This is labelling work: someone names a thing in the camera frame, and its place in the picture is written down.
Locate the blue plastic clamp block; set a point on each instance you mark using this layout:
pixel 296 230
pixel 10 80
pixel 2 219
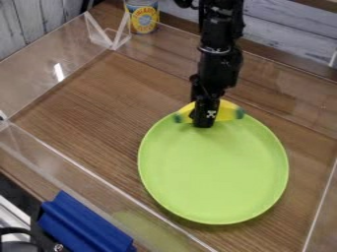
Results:
pixel 79 228

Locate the yellow toy banana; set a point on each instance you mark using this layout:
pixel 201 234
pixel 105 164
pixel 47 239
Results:
pixel 229 111

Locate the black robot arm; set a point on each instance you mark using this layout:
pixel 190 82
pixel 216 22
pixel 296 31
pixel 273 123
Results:
pixel 221 26

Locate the yellow blue labelled can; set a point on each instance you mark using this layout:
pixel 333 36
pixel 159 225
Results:
pixel 143 12

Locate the green round plate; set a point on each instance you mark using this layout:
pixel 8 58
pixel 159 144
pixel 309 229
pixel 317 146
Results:
pixel 216 176

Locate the clear acrylic enclosure wall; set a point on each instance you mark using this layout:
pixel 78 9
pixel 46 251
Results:
pixel 81 95

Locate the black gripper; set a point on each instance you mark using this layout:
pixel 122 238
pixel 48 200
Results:
pixel 218 71

